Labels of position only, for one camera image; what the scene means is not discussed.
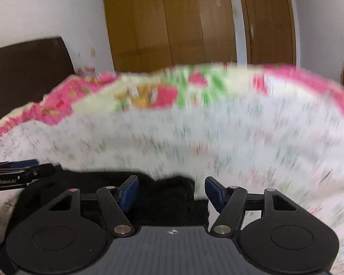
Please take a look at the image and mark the pink cartoon print quilt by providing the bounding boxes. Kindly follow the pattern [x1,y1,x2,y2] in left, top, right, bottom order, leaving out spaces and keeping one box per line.
[0,63,344,147]

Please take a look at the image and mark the black pants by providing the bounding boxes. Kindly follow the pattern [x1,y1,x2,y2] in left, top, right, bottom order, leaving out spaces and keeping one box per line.
[6,168,210,227]

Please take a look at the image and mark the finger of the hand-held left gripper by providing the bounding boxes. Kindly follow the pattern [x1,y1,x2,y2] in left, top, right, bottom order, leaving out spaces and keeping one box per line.
[0,159,38,171]
[24,163,57,180]

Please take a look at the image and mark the dark brown headboard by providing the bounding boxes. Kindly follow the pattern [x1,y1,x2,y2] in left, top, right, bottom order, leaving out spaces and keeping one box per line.
[0,36,75,130]

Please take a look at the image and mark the wooden wardrobe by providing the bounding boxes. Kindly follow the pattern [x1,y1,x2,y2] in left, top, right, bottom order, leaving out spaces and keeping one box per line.
[101,0,237,73]

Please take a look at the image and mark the white floral bedsheet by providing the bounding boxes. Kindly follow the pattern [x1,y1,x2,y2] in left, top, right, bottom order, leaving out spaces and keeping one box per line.
[0,66,344,275]

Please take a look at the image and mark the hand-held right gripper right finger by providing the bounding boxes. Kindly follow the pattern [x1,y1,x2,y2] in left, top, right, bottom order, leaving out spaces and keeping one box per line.
[205,177,299,237]

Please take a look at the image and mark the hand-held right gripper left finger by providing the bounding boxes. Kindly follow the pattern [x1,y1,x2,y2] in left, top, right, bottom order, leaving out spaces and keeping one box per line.
[47,175,139,237]

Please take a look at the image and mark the wooden door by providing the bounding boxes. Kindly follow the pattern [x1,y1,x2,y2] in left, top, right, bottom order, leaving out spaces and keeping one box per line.
[236,0,297,65]

